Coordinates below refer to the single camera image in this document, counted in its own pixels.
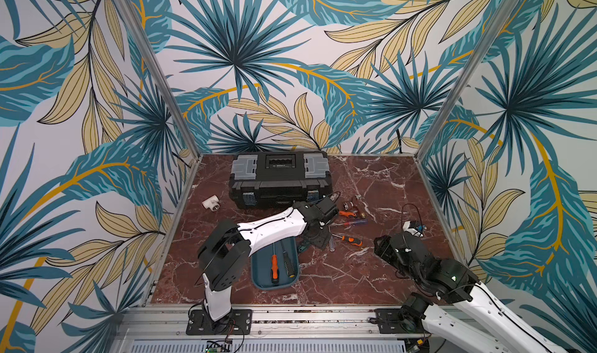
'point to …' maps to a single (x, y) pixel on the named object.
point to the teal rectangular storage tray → (261, 265)
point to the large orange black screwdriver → (274, 270)
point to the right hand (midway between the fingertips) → (378, 244)
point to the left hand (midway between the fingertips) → (314, 241)
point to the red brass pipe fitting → (347, 214)
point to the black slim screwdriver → (288, 266)
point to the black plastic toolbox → (277, 179)
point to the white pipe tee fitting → (211, 203)
